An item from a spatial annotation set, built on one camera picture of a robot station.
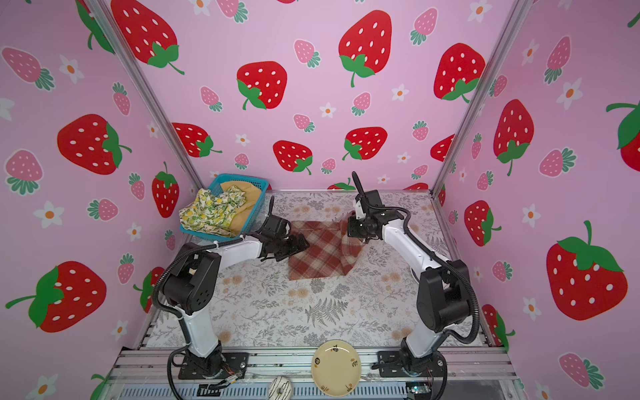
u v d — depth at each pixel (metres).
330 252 0.98
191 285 0.50
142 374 0.74
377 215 0.64
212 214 1.03
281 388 0.69
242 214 1.10
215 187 1.12
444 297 0.45
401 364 0.73
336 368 0.73
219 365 0.70
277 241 0.83
